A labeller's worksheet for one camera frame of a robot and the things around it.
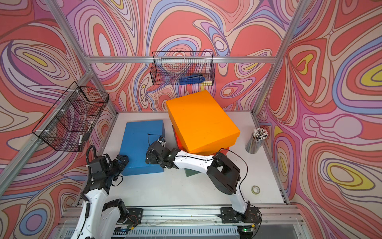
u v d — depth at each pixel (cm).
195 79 91
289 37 79
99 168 61
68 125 78
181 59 87
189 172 88
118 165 73
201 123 68
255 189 82
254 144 89
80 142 72
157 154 64
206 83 84
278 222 72
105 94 86
